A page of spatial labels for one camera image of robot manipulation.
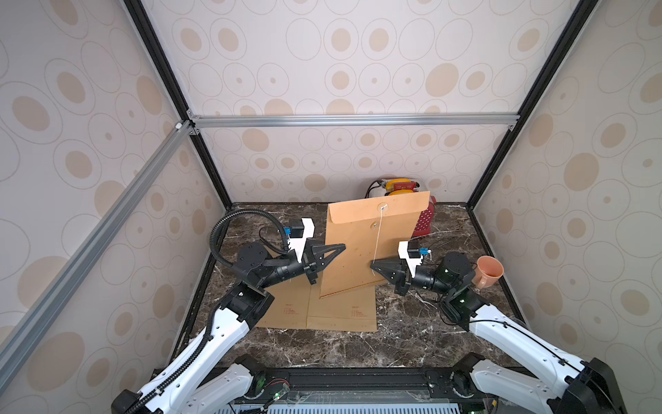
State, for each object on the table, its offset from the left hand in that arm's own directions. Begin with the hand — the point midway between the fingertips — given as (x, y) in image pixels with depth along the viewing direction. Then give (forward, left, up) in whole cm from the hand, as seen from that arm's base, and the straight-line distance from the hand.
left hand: (348, 252), depth 56 cm
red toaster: (+42, -20, -18) cm, 50 cm away
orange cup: (+18, -54, -37) cm, 68 cm away
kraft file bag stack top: (+3, -3, -39) cm, 39 cm away
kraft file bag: (+4, +19, -40) cm, 45 cm away
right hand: (+1, -7, -11) cm, 13 cm away
